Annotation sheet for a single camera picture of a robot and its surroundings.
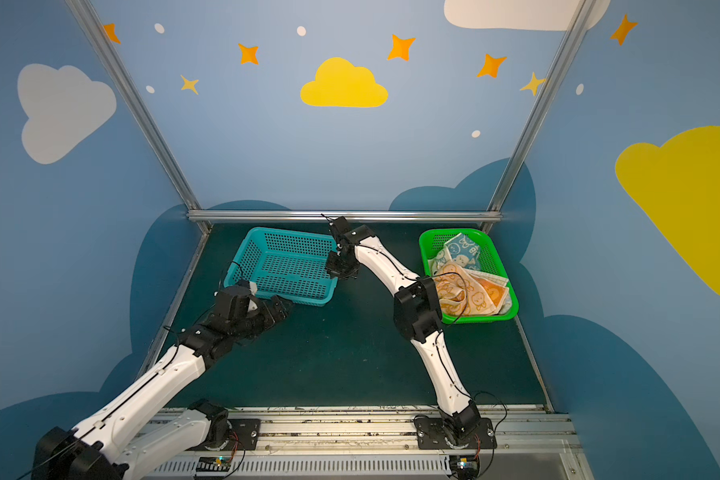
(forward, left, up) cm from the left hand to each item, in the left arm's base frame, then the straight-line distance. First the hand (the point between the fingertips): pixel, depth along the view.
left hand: (284, 308), depth 82 cm
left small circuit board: (-35, +15, -18) cm, 42 cm away
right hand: (+16, -12, -5) cm, 21 cm away
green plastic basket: (+25, -67, -8) cm, 72 cm away
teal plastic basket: (+26, +7, -13) cm, 30 cm away
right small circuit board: (-34, -48, -18) cm, 62 cm away
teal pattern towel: (+30, -59, -9) cm, 67 cm away
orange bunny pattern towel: (+8, -52, -4) cm, 53 cm away
